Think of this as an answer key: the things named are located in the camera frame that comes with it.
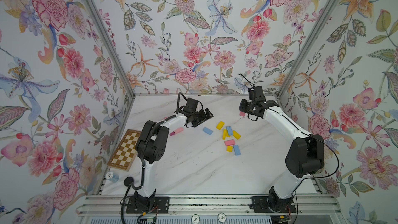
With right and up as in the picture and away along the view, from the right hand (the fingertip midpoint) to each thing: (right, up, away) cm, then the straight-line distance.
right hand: (241, 103), depth 92 cm
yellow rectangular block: (-11, -14, +12) cm, 21 cm away
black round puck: (-62, -40, -11) cm, 75 cm away
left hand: (-18, -8, +4) cm, 20 cm away
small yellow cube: (-7, -27, +1) cm, 28 cm away
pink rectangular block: (-1, -6, -5) cm, 8 cm away
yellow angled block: (-2, -19, +6) cm, 21 cm away
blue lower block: (-2, -28, +1) cm, 28 cm away
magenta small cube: (-42, -18, +6) cm, 46 cm away
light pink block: (-38, -17, +8) cm, 43 cm away
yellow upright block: (-9, -19, +6) cm, 22 cm away
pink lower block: (-6, -24, +4) cm, 25 cm away
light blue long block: (-20, -17, +9) cm, 28 cm away
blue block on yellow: (-6, -16, +7) cm, 18 cm away
